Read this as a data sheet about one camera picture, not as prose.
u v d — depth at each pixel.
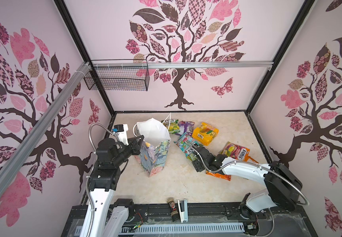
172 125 1.07
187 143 0.94
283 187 0.43
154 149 0.68
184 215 0.71
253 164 0.50
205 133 1.00
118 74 0.95
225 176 0.82
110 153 0.48
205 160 0.66
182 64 0.93
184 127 1.07
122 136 0.59
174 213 0.71
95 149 0.47
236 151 0.92
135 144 0.58
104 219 0.43
